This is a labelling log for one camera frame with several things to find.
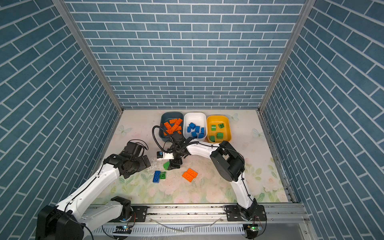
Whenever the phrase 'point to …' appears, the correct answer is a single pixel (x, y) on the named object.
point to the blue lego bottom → (202, 130)
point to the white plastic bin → (199, 118)
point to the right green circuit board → (256, 228)
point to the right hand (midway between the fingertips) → (167, 159)
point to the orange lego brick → (167, 125)
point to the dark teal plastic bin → (166, 117)
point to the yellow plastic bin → (218, 129)
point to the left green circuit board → (123, 229)
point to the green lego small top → (221, 126)
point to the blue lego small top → (197, 129)
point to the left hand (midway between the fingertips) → (143, 165)
